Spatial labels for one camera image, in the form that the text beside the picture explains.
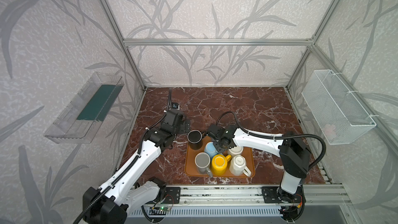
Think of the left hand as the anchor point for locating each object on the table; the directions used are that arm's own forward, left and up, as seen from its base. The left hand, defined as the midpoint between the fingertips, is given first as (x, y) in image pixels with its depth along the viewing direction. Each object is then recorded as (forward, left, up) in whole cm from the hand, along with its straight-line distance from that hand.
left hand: (181, 116), depth 80 cm
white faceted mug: (-22, -28, -8) cm, 37 cm away
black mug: (-8, -7, -10) cm, 14 cm away
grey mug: (-20, -11, -8) cm, 24 cm away
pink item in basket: (-9, -72, +2) cm, 73 cm away
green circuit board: (-38, +6, -19) cm, 43 cm away
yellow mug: (-20, -20, -10) cm, 30 cm away
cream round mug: (-13, -29, -12) cm, 34 cm away
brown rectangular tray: (-21, -5, -18) cm, 28 cm away
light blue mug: (-13, -15, -10) cm, 22 cm away
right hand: (-6, -21, -14) cm, 26 cm away
